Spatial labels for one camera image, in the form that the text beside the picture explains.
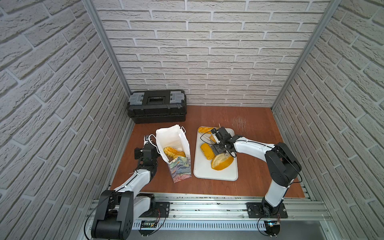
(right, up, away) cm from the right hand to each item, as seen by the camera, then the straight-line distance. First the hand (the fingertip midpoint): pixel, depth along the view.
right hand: (221, 144), depth 95 cm
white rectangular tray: (-13, -13, -7) cm, 20 cm away
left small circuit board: (-40, -37, -24) cm, 60 cm away
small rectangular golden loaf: (-10, -4, -5) cm, 12 cm away
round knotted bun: (-6, +4, +1) cm, 7 cm away
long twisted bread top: (-11, +9, +8) cm, 16 cm away
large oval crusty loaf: (-2, -9, -10) cm, 13 cm away
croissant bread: (-31, -4, -8) cm, 32 cm away
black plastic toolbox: (-43, +25, +3) cm, 50 cm away
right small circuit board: (+20, -36, -25) cm, 49 cm away
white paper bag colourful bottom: (-31, +1, -6) cm, 32 cm away
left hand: (-46, +1, -8) cm, 47 cm away
